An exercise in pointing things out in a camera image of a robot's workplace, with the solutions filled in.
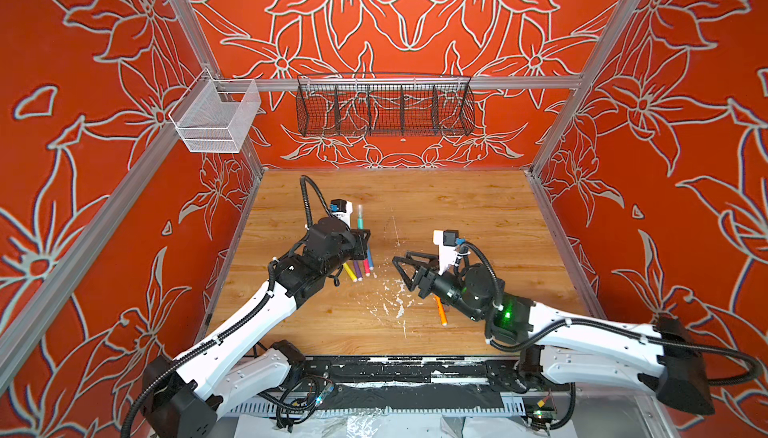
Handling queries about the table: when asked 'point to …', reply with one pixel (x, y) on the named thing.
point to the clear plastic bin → (215, 115)
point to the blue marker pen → (370, 260)
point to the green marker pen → (360, 219)
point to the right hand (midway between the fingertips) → (394, 258)
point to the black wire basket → (384, 104)
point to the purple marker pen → (358, 271)
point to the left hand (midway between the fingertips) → (370, 231)
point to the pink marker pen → (366, 267)
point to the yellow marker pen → (349, 271)
